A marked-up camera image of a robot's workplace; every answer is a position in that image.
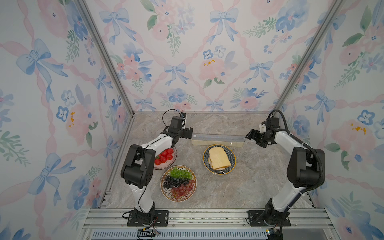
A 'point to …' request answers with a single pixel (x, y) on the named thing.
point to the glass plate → (169, 163)
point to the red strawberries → (166, 154)
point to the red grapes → (182, 189)
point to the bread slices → (218, 159)
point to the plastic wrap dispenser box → (218, 139)
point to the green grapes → (176, 172)
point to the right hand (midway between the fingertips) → (253, 137)
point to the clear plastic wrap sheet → (219, 159)
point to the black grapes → (170, 182)
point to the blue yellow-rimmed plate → (231, 156)
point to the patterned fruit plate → (167, 192)
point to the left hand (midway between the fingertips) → (186, 127)
